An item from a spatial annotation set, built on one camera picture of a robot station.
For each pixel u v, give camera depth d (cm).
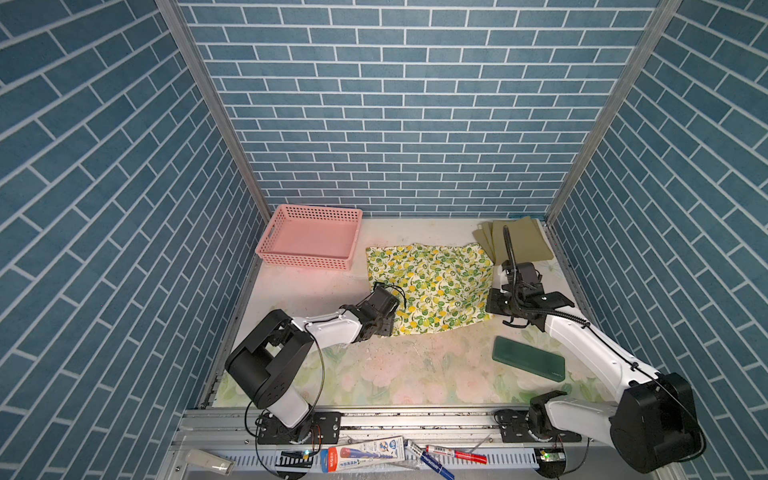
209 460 67
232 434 75
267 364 45
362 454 69
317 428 72
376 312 72
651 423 40
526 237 113
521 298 65
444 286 100
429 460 68
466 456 69
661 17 71
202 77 81
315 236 119
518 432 74
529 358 85
